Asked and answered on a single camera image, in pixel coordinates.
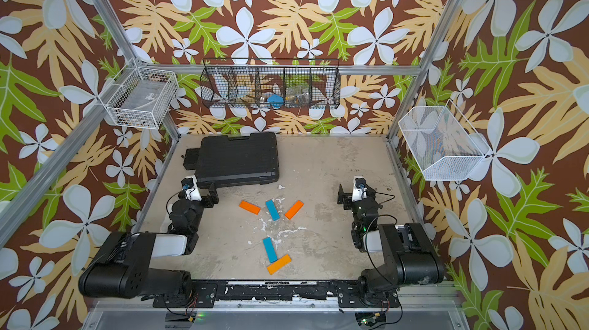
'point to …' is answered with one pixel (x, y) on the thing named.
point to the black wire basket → (271, 83)
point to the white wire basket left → (140, 97)
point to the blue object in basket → (275, 100)
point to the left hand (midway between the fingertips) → (203, 181)
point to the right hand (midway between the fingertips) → (352, 183)
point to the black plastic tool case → (235, 160)
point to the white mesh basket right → (443, 144)
